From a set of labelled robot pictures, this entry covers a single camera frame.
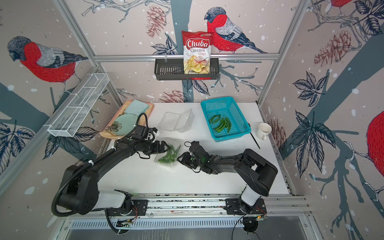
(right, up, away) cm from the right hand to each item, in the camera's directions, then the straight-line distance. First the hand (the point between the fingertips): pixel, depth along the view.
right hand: (177, 160), depth 84 cm
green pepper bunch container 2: (+31, +21, +20) cm, 42 cm away
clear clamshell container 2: (-1, +21, +26) cm, 33 cm away
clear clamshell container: (-4, +8, +11) cm, 14 cm away
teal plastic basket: (+35, +33, +31) cm, 57 cm away
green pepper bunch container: (-5, +2, +6) cm, 8 cm away
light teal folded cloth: (-38, +32, +34) cm, 60 cm away
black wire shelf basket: (-4, +56, +11) cm, 57 cm away
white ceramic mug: (+55, +17, +11) cm, 59 cm away
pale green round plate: (-43, +20, +25) cm, 53 cm away
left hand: (-7, +8, +2) cm, 11 cm away
